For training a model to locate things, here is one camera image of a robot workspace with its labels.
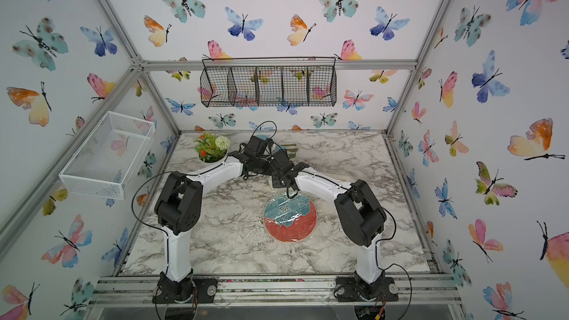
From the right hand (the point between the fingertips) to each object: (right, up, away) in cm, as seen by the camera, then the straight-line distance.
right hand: (282, 176), depth 93 cm
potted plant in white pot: (-30, +12, +1) cm, 32 cm away
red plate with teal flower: (+3, -17, -4) cm, 17 cm away
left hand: (-2, +4, +5) cm, 6 cm away
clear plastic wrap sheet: (+4, -17, -4) cm, 18 cm away
